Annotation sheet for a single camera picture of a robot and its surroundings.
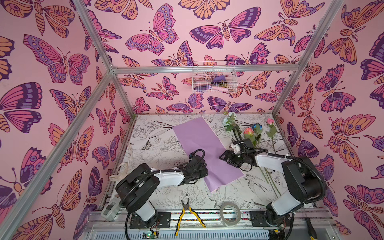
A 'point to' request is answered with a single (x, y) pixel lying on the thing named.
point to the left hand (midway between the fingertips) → (209, 170)
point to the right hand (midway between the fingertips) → (223, 159)
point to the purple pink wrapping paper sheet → (198, 138)
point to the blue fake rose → (257, 128)
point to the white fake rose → (230, 122)
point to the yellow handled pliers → (185, 208)
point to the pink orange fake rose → (248, 134)
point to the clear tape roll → (224, 222)
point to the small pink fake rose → (273, 130)
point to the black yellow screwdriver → (311, 229)
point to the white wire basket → (214, 77)
